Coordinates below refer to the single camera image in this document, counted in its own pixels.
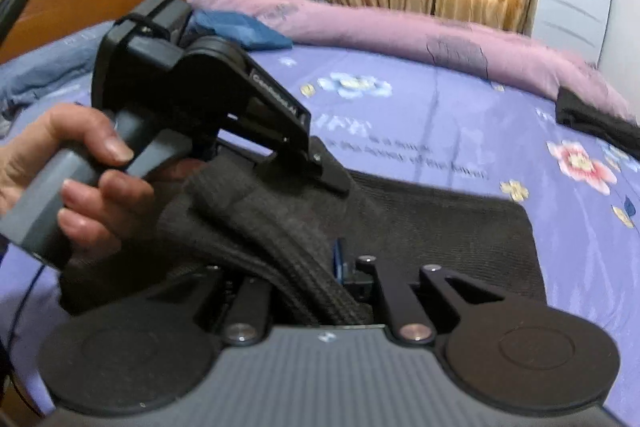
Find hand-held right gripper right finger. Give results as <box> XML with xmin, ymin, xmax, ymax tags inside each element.
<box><xmin>331</xmin><ymin>239</ymin><xmax>506</xmax><ymax>343</ymax></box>

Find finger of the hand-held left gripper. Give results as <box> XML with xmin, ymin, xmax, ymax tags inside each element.
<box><xmin>220</xmin><ymin>107</ymin><xmax>353</xmax><ymax>195</ymax></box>

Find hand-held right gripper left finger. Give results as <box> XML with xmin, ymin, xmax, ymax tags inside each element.
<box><xmin>145</xmin><ymin>264</ymin><xmax>273</xmax><ymax>348</ymax></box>

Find dark brown knit pants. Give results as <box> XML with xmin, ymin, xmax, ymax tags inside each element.
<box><xmin>57</xmin><ymin>139</ymin><xmax>548</xmax><ymax>328</ymax></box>

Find person's left hand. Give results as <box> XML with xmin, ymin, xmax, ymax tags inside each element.
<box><xmin>0</xmin><ymin>102</ymin><xmax>156</xmax><ymax>258</ymax></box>

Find blue cloth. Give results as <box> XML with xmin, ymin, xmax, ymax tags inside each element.
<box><xmin>190</xmin><ymin>9</ymin><xmax>293</xmax><ymax>52</ymax></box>

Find purple floral bedsheet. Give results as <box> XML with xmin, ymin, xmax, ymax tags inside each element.
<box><xmin>0</xmin><ymin>22</ymin><xmax>640</xmax><ymax>427</ymax></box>

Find blue-grey blanket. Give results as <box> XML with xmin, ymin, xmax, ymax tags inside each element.
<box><xmin>0</xmin><ymin>24</ymin><xmax>116</xmax><ymax>138</ymax></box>

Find pink quilt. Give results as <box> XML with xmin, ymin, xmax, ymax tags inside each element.
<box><xmin>187</xmin><ymin>0</ymin><xmax>636</xmax><ymax>122</ymax></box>

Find black folded cloth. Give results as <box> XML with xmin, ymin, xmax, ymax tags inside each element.
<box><xmin>555</xmin><ymin>86</ymin><xmax>640</xmax><ymax>140</ymax></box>

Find white drawer cabinet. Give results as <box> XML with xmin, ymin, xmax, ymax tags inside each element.
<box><xmin>530</xmin><ymin>0</ymin><xmax>616</xmax><ymax>68</ymax></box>

